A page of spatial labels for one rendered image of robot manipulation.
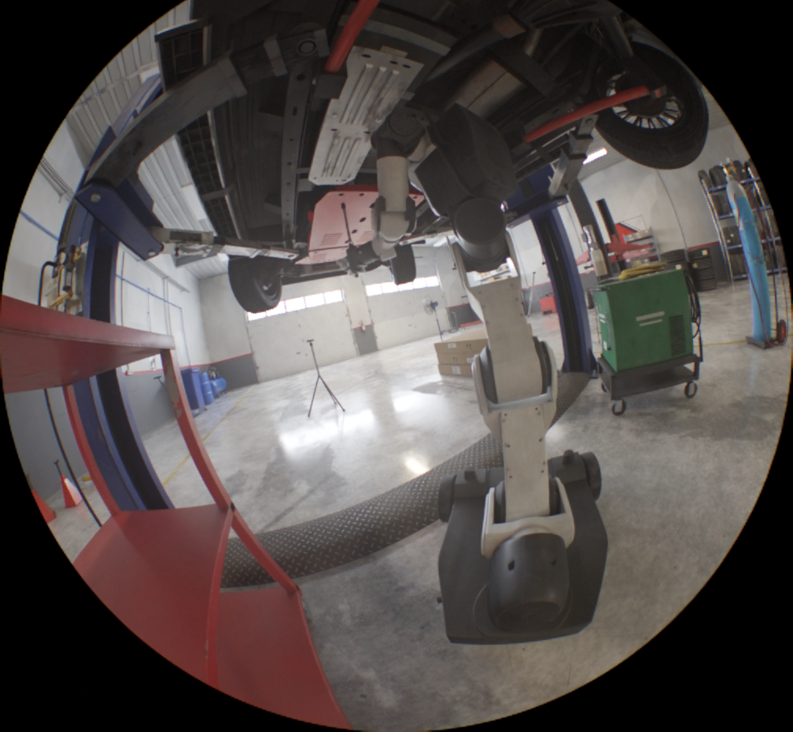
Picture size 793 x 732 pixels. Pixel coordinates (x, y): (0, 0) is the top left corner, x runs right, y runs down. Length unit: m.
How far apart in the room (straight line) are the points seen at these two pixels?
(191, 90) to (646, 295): 1.93
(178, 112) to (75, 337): 0.63
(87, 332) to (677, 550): 1.29
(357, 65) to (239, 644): 1.63
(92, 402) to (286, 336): 9.02
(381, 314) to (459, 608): 10.40
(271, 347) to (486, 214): 9.44
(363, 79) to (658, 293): 1.63
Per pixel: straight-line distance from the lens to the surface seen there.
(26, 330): 0.30
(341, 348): 9.88
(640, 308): 1.50
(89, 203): 1.12
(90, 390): 1.06
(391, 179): 0.69
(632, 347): 1.49
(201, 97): 0.79
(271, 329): 9.73
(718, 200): 9.30
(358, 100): 1.00
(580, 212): 4.18
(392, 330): 10.68
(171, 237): 1.41
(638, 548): 0.96
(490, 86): 1.30
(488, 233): 0.51
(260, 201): 1.75
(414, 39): 0.96
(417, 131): 0.73
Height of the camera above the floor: 0.78
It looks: 2 degrees down
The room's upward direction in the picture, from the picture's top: 14 degrees counter-clockwise
